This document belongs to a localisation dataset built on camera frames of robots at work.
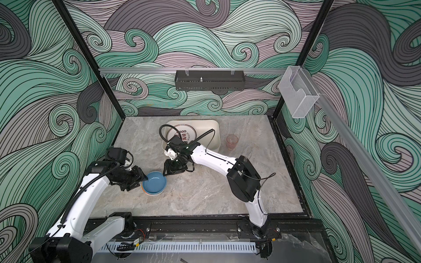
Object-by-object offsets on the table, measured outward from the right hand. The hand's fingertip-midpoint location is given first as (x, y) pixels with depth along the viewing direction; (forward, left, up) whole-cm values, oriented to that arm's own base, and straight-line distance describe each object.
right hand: (167, 174), depth 79 cm
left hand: (-3, +10, +1) cm, 10 cm away
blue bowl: (-4, +5, -3) cm, 7 cm away
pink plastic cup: (+28, -36, -9) cm, 46 cm away
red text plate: (+33, -6, -9) cm, 35 cm away
